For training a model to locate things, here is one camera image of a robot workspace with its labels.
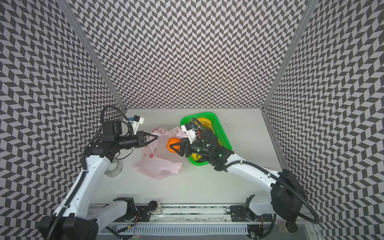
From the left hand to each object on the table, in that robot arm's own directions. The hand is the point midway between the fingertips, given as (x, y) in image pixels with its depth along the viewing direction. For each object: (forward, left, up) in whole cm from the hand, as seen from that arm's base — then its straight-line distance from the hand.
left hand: (157, 138), depth 70 cm
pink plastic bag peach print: (-11, -2, 0) cm, 11 cm away
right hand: (-4, -8, -3) cm, 9 cm away
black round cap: (-33, -59, -17) cm, 70 cm away
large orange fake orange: (-3, -7, +2) cm, 8 cm away
